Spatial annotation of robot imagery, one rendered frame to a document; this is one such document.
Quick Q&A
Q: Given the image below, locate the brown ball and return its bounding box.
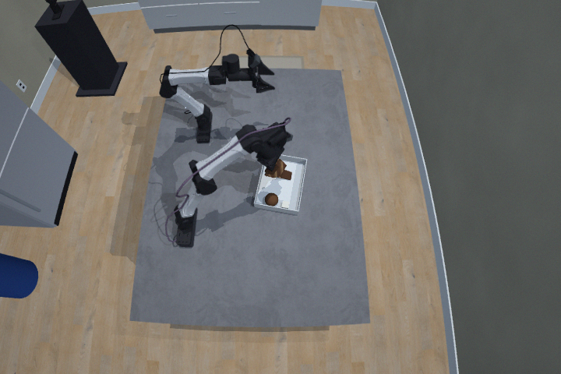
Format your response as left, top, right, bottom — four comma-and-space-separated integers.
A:
265, 193, 278, 206

